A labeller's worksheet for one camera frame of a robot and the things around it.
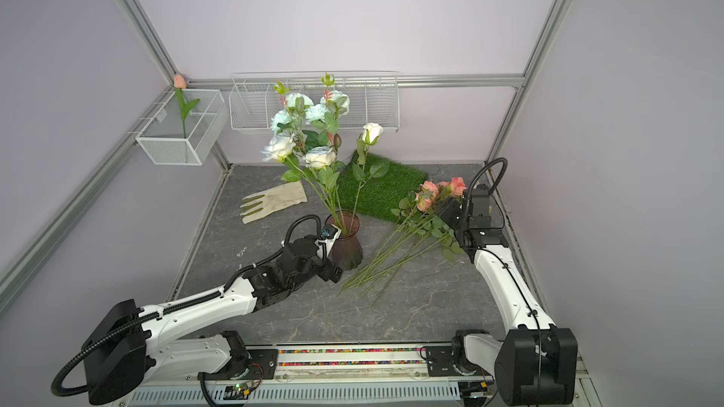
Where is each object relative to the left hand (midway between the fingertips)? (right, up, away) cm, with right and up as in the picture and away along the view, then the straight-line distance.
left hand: (337, 249), depth 80 cm
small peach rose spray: (+28, +5, +15) cm, 32 cm away
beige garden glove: (-29, +13, +28) cm, 42 cm away
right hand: (+32, +13, +4) cm, 35 cm away
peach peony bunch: (+6, -13, +5) cm, 15 cm away
